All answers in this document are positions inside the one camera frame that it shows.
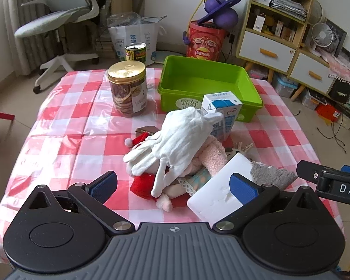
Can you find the gold lid snack jar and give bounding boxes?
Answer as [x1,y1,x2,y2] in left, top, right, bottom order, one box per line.
[107,61,147,117]

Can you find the green plastic bin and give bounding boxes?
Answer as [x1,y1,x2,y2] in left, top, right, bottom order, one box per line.
[157,56,264,122]

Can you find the green yellow tin can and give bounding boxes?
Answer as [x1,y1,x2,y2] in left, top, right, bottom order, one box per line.
[125,42,147,64]

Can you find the red chips bucket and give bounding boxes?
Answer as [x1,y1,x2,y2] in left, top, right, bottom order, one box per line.
[183,20,228,61]

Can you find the grey office chair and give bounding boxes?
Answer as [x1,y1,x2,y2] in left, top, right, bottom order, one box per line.
[14,0,100,94]

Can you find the clear blue storage box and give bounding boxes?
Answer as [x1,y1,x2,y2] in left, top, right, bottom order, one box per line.
[273,73,298,98]

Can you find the blue white milk carton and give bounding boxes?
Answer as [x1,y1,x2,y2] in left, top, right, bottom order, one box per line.
[202,92,242,142]

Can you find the white foam block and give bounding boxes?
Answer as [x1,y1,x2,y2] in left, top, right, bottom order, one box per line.
[187,153,252,226]

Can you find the red white checkered tablecloth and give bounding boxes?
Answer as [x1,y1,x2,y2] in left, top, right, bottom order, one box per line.
[0,68,345,264]

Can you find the grey fuzzy cloth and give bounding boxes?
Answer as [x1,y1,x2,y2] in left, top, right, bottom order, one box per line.
[250,161,298,191]

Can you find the white desk fan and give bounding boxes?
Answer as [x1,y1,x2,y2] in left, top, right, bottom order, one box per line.
[305,22,333,57]

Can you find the white paper shopping bag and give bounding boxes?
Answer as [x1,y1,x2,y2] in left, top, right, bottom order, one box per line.
[107,11,167,65]

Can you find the wooden shelf cabinet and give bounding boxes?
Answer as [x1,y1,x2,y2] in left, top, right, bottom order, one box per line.
[236,0,334,99]

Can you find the pink plush towel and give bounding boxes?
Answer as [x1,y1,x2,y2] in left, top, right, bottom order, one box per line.
[189,135,228,176]

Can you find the red santa plush doll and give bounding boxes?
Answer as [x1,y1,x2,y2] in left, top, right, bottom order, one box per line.
[124,126,173,212]

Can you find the white cloth gloves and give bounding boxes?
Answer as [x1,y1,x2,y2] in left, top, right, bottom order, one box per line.
[123,107,223,198]

